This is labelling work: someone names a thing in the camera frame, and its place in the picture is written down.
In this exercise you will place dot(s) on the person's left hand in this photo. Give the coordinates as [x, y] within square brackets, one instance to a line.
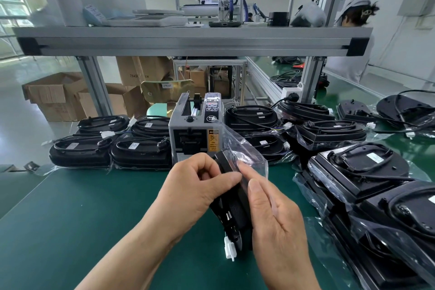
[194, 191]

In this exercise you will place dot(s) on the person's right hand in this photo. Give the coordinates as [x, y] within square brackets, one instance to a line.
[278, 232]

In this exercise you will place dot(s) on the group of bagged black lamps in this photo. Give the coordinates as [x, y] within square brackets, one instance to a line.
[360, 177]

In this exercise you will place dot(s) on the bagged black lamp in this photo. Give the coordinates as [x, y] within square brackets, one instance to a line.
[78, 120]

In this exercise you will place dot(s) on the unbagged black lamps with cables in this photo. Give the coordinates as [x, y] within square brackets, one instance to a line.
[401, 108]

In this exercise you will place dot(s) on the person's right forearm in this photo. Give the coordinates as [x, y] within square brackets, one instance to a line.
[292, 283]

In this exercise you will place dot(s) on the grey tape dispenser machine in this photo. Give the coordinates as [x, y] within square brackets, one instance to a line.
[190, 127]

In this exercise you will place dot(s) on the green round stool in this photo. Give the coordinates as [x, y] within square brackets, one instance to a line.
[158, 109]

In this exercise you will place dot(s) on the white power socket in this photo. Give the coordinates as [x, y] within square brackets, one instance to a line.
[292, 96]

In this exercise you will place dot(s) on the grey metal shelf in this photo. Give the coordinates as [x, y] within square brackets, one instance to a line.
[190, 40]

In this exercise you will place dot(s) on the black phone on shelf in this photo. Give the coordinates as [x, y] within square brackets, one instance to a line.
[225, 24]

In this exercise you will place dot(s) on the white flat scale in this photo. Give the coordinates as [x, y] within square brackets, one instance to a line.
[146, 20]

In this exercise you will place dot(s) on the black cup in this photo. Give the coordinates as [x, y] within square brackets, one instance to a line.
[278, 18]

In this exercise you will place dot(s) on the white handset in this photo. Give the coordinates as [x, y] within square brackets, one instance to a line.
[95, 16]

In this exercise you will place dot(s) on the white box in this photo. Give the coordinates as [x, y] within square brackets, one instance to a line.
[112, 2]

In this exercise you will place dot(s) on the grey barcode scanner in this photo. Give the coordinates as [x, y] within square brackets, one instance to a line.
[308, 14]

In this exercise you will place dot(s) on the window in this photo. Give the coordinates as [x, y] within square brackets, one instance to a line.
[12, 18]

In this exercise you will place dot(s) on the metal floor bracket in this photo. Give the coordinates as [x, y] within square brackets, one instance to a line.
[30, 166]

